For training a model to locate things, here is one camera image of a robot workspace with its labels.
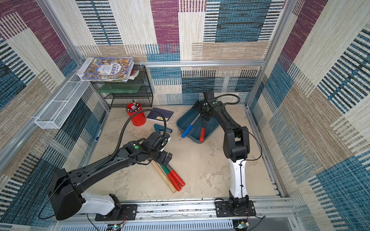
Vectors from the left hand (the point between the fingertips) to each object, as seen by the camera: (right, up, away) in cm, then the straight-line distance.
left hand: (165, 154), depth 80 cm
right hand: (+20, +24, +19) cm, 36 cm away
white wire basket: (-52, +22, -9) cm, 57 cm away
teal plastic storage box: (+14, +16, +19) cm, 29 cm away
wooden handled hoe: (+5, -20, -1) cm, 20 cm away
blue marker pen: (-54, +7, +28) cm, 62 cm away
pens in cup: (-24, +27, +20) cm, 41 cm away
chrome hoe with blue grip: (+13, +13, +16) cm, 24 cm away
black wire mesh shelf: (-22, +38, +38) cm, 58 cm away
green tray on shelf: (-27, +40, +19) cm, 52 cm away
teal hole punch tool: (-9, +13, +25) cm, 30 cm away
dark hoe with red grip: (+22, +11, +14) cm, 29 cm away
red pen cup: (-23, +19, +27) cm, 40 cm away
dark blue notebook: (-3, +22, +31) cm, 38 cm away
